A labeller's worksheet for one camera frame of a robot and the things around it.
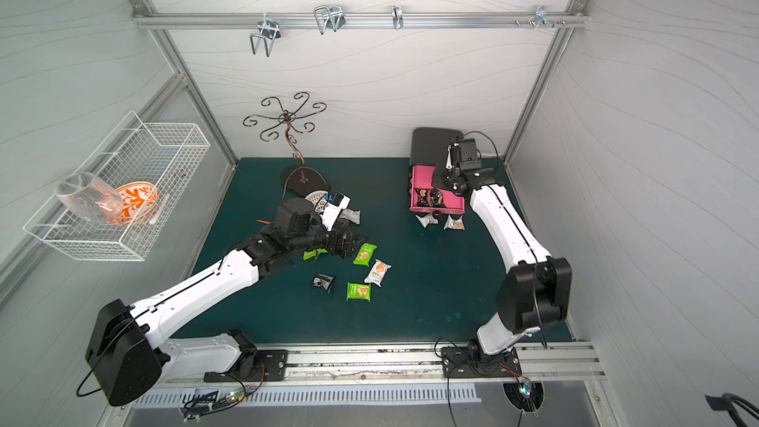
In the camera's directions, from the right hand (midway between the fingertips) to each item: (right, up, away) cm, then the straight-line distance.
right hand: (441, 172), depth 85 cm
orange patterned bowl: (-73, -7, -18) cm, 76 cm away
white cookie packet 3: (-19, -31, +4) cm, 36 cm away
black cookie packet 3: (-35, -32, +1) cm, 47 cm away
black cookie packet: (-4, -8, +9) cm, 13 cm away
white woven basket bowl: (-41, -8, +20) cm, 46 cm away
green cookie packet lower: (-24, -35, 0) cm, 42 cm away
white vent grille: (-38, -55, -14) cm, 68 cm away
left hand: (-23, -16, -10) cm, 30 cm away
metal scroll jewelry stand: (-49, -1, +26) cm, 56 cm away
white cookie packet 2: (+7, -17, +13) cm, 22 cm away
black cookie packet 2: (0, -8, +10) cm, 13 cm away
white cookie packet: (-2, -15, +14) cm, 21 cm away
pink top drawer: (-4, -1, +14) cm, 14 cm away
